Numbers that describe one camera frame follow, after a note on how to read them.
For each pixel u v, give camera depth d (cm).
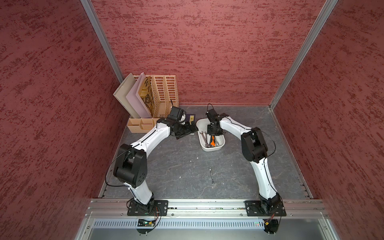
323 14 74
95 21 76
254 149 60
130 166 47
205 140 100
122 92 90
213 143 97
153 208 72
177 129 71
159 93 114
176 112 71
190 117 113
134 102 90
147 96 100
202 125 104
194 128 80
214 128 89
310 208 76
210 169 87
